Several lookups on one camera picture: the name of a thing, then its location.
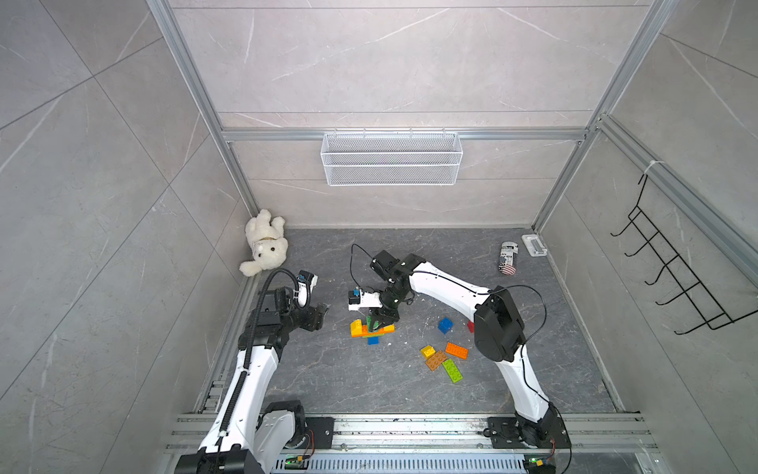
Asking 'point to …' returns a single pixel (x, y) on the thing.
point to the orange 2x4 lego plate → (365, 333)
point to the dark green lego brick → (368, 322)
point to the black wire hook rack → (713, 314)
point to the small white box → (534, 245)
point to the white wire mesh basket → (392, 159)
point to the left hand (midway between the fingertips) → (316, 298)
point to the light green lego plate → (453, 370)
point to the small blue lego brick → (445, 324)
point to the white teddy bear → (268, 245)
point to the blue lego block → (371, 341)
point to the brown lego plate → (434, 360)
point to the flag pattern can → (506, 257)
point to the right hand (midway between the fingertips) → (374, 320)
